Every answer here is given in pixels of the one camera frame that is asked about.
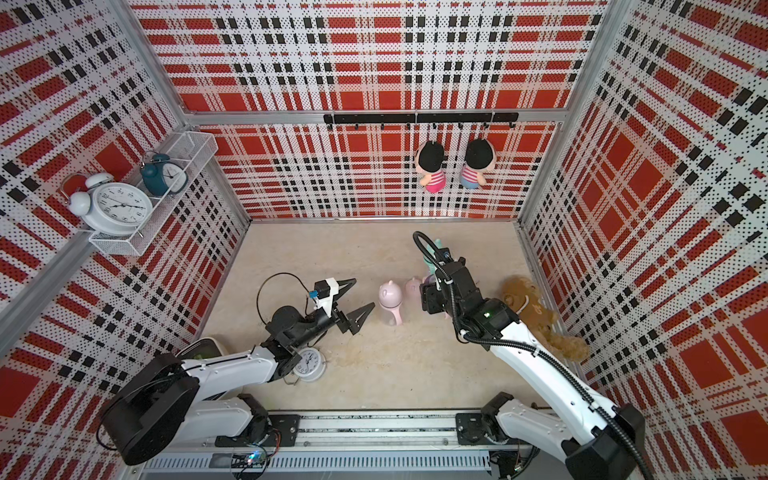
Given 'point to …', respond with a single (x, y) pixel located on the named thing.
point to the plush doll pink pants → (429, 159)
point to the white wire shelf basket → (201, 147)
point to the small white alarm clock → (312, 365)
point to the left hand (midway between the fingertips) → (368, 290)
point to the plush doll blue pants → (480, 157)
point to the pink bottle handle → (398, 315)
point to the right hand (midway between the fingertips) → (439, 285)
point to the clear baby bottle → (387, 315)
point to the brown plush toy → (525, 298)
